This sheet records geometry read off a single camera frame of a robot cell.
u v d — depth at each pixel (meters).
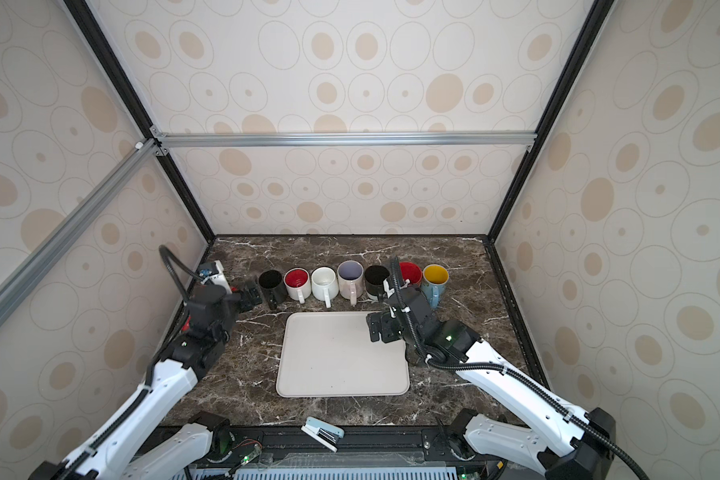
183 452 0.55
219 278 0.67
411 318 0.52
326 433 0.74
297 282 1.03
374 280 0.91
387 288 0.66
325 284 0.98
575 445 0.39
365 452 0.73
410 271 1.12
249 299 0.70
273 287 0.96
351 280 0.94
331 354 0.90
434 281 0.94
